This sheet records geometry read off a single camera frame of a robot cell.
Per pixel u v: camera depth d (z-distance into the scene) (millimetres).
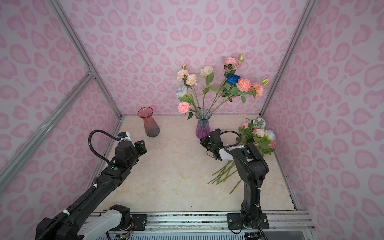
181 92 783
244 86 703
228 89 773
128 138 717
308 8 694
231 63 777
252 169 496
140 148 713
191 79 841
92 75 905
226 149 581
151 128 1016
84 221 450
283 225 727
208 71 857
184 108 674
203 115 954
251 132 1032
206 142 902
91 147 551
